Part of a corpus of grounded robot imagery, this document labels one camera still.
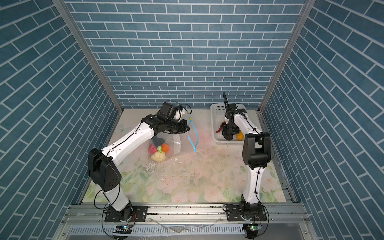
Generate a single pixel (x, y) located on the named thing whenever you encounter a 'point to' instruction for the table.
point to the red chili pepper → (218, 130)
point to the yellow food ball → (240, 136)
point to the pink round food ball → (152, 148)
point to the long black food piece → (157, 142)
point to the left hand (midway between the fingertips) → (191, 128)
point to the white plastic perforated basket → (217, 116)
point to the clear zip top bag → (180, 143)
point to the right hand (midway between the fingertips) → (227, 131)
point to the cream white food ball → (158, 157)
